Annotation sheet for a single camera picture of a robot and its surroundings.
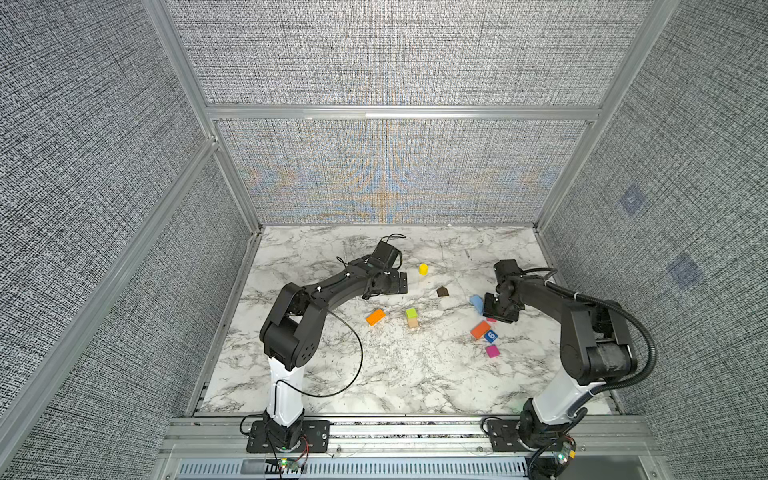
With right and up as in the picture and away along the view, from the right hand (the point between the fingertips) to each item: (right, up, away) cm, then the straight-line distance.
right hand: (491, 312), depth 96 cm
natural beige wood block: (-25, -2, -3) cm, 26 cm away
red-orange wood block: (-5, -5, -4) cm, 8 cm away
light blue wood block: (-4, +3, +1) cm, 5 cm away
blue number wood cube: (-2, -6, -6) cm, 9 cm away
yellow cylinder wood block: (-20, +13, +10) cm, 26 cm away
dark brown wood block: (-15, +6, +5) cm, 17 cm away
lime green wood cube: (-26, 0, -1) cm, 26 cm away
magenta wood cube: (-3, -10, -8) cm, 13 cm away
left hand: (-31, +8, 0) cm, 32 cm away
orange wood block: (-37, -1, -1) cm, 37 cm away
